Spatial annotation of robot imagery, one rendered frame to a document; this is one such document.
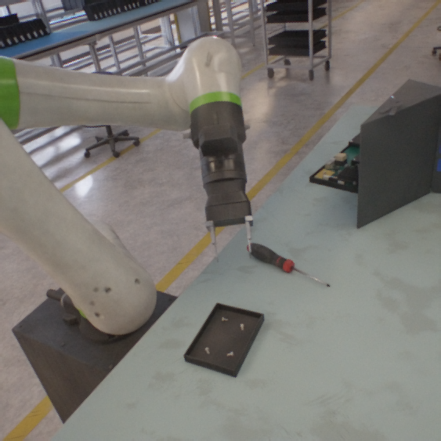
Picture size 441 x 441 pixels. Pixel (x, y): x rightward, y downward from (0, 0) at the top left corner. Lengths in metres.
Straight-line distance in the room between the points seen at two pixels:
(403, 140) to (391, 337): 0.36
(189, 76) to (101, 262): 0.34
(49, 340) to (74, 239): 0.45
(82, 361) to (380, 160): 0.71
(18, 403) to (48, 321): 1.04
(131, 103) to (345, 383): 0.57
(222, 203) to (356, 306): 0.26
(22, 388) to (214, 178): 1.65
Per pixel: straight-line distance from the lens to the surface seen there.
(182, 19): 7.45
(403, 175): 0.90
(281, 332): 0.67
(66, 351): 1.04
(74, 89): 0.78
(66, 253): 0.67
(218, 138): 0.66
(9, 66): 0.77
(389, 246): 0.83
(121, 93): 0.82
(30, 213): 0.63
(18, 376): 2.24
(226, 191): 0.71
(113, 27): 4.84
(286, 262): 0.75
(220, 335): 0.67
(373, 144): 0.80
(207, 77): 0.76
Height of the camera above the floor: 1.50
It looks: 32 degrees down
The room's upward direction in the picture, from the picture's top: 10 degrees counter-clockwise
